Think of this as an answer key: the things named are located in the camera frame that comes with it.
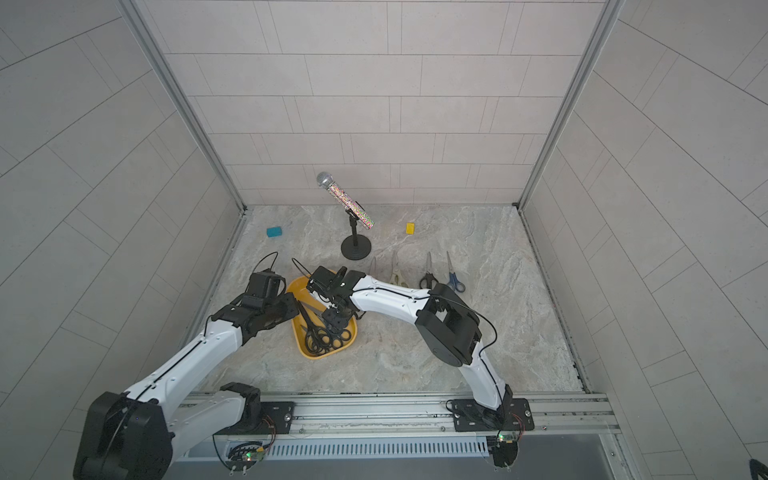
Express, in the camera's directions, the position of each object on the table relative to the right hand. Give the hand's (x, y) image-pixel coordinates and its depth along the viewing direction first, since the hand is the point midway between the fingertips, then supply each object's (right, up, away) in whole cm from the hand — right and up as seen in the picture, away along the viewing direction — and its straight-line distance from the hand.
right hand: (339, 316), depth 86 cm
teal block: (-28, +25, +22) cm, 44 cm away
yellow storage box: (-7, +2, 0) cm, 7 cm away
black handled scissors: (+27, +9, +10) cm, 30 cm away
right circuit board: (+42, -26, -18) cm, 53 cm away
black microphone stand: (+2, +19, +18) cm, 26 cm away
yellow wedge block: (+22, +26, +22) cm, 40 cm away
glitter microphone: (-4, +40, -2) cm, 40 cm away
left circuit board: (-17, -25, -21) cm, 37 cm away
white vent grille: (+12, -24, -18) cm, 33 cm away
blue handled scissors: (+35, +8, +10) cm, 38 cm away
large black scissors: (-4, -5, -5) cm, 8 cm away
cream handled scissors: (+17, +10, +10) cm, 22 cm away
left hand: (-11, +5, 0) cm, 12 cm away
